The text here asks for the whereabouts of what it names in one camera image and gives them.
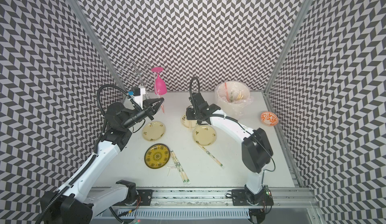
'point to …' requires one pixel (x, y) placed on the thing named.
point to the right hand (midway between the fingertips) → (189, 116)
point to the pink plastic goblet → (160, 86)
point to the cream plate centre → (204, 135)
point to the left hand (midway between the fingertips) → (163, 100)
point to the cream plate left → (153, 130)
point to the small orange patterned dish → (269, 118)
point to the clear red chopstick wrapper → (162, 107)
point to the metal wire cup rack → (132, 68)
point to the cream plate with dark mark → (186, 123)
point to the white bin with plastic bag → (232, 98)
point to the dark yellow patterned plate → (157, 155)
